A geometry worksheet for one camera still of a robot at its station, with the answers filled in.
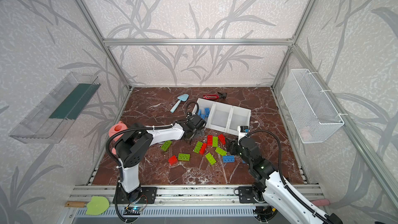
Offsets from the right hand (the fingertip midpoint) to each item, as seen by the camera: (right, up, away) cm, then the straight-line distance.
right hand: (230, 134), depth 82 cm
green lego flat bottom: (-26, -13, +3) cm, 29 cm away
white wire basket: (+31, +11, -21) cm, 39 cm away
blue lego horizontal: (-13, +10, +21) cm, 26 cm away
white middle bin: (-4, +7, +19) cm, 21 cm away
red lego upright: (-11, -6, +9) cm, 16 cm away
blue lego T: (-1, -14, +3) cm, 15 cm away
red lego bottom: (-31, -14, +1) cm, 34 cm away
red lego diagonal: (-3, -5, +9) cm, 11 cm away
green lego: (-36, -8, +7) cm, 38 cm away
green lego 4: (-11, -14, +2) cm, 18 cm away
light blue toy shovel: (-31, +20, +30) cm, 47 cm away
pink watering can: (-63, +2, +3) cm, 63 cm away
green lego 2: (-18, -10, +8) cm, 22 cm away
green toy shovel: (-64, -31, -11) cm, 71 cm away
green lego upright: (-8, -7, +9) cm, 14 cm away
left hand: (-17, +1, +14) cm, 22 cm away
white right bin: (+9, +7, +20) cm, 23 cm away
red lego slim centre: (-15, -10, +7) cm, 19 cm away
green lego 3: (-4, -11, +6) cm, 13 cm away
